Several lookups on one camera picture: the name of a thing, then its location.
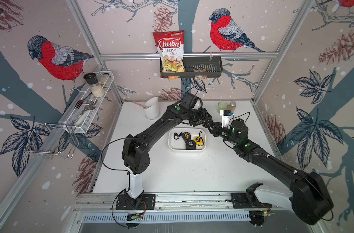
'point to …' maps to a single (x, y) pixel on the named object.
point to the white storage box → (179, 145)
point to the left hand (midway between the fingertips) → (212, 117)
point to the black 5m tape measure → (190, 144)
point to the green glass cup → (222, 106)
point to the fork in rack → (80, 102)
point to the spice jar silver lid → (233, 103)
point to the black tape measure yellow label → (186, 135)
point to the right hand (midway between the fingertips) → (206, 122)
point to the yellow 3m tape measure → (198, 140)
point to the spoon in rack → (84, 114)
